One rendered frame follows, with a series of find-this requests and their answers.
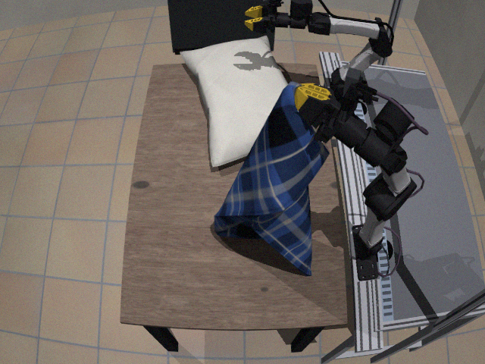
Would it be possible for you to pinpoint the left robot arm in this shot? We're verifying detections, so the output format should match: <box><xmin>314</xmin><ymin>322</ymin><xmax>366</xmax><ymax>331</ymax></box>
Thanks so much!
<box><xmin>343</xmin><ymin>67</ymin><xmax>417</xmax><ymax>281</ymax></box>

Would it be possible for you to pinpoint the white pillow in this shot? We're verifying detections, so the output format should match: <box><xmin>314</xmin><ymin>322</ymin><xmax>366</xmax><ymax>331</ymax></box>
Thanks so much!
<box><xmin>180</xmin><ymin>36</ymin><xmax>288</xmax><ymax>167</ymax></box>

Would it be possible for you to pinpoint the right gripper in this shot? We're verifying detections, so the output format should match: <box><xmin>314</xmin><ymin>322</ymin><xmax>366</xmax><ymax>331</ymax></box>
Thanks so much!
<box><xmin>245</xmin><ymin>5</ymin><xmax>288</xmax><ymax>34</ymax></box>

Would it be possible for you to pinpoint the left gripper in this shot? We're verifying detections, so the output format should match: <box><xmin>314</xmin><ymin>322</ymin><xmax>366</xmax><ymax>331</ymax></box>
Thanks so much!
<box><xmin>295</xmin><ymin>83</ymin><xmax>367</xmax><ymax>149</ymax></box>

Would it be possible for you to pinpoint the grey slotted metal rail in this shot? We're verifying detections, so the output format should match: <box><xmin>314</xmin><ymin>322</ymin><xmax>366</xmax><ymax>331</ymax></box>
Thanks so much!
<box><xmin>319</xmin><ymin>52</ymin><xmax>383</xmax><ymax>353</ymax></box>

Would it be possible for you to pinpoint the blue plaid pillowcase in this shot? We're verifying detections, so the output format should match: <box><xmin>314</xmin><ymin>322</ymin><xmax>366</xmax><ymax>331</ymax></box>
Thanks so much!
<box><xmin>214</xmin><ymin>81</ymin><xmax>330</xmax><ymax>276</ymax></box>

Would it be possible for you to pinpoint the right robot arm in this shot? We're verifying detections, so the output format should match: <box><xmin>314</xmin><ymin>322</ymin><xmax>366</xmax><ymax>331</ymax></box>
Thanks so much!
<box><xmin>263</xmin><ymin>0</ymin><xmax>393</xmax><ymax>96</ymax></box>

